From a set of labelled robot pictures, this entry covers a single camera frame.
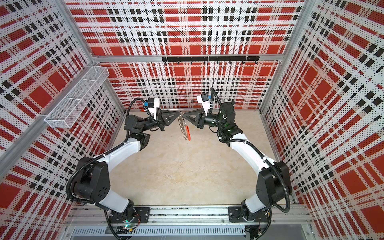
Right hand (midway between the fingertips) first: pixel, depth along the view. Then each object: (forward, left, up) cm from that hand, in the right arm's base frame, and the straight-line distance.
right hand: (184, 116), depth 66 cm
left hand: (+1, +2, 0) cm, 2 cm away
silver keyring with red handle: (-3, 0, -5) cm, 6 cm away
